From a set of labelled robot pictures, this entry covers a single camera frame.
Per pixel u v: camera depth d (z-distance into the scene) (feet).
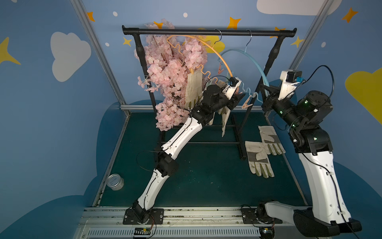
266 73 2.25
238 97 2.11
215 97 1.88
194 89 2.68
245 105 2.14
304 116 1.34
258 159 3.14
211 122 3.14
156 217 2.42
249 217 2.44
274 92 1.60
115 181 2.63
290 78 1.42
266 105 1.62
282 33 1.82
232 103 2.13
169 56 2.62
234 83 1.92
